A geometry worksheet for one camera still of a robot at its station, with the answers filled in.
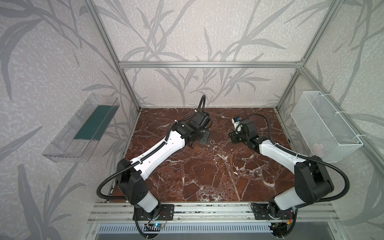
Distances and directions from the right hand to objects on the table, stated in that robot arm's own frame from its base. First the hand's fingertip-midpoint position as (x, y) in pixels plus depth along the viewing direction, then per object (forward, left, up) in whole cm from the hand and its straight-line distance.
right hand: (232, 128), depth 91 cm
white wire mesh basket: (-20, -35, +21) cm, 46 cm away
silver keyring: (-2, +11, -13) cm, 17 cm away
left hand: (-8, +16, +9) cm, 20 cm away
